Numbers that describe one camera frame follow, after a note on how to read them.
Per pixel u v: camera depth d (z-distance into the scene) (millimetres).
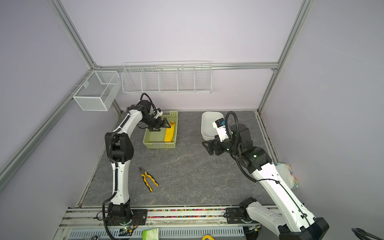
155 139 1004
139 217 738
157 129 994
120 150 620
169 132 1044
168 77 1054
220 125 589
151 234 680
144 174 868
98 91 988
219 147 606
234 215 695
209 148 609
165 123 933
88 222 737
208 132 1056
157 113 929
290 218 385
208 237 667
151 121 887
